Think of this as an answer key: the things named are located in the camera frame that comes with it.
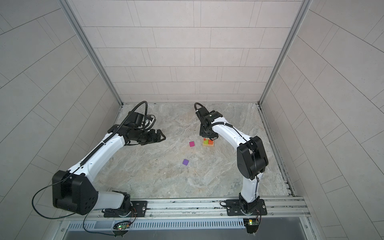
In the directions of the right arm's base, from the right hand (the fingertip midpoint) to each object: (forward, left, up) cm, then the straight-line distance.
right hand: (205, 135), depth 89 cm
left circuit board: (-42, +40, -5) cm, 58 cm away
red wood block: (0, +1, -5) cm, 5 cm away
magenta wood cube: (-1, +9, -8) cm, 12 cm away
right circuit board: (-43, -18, -11) cm, 48 cm away
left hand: (-4, +23, +8) cm, 25 cm away
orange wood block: (-1, -3, -7) cm, 8 cm away
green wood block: (-1, 0, -7) cm, 7 cm away
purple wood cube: (-13, +13, -8) cm, 20 cm away
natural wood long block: (-3, -2, -8) cm, 9 cm away
